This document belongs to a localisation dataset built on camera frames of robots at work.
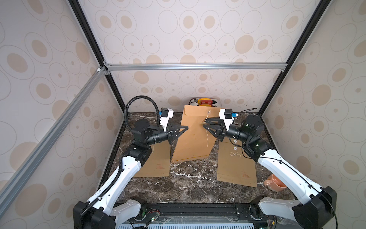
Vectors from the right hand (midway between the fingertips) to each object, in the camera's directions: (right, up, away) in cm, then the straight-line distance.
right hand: (204, 127), depth 63 cm
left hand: (-6, -1, -2) cm, 7 cm away
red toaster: (+5, +17, +34) cm, 38 cm away
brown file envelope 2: (-3, -7, +7) cm, 11 cm away
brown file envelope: (-26, -24, +28) cm, 46 cm away
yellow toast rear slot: (+1, +17, +35) cm, 39 cm away
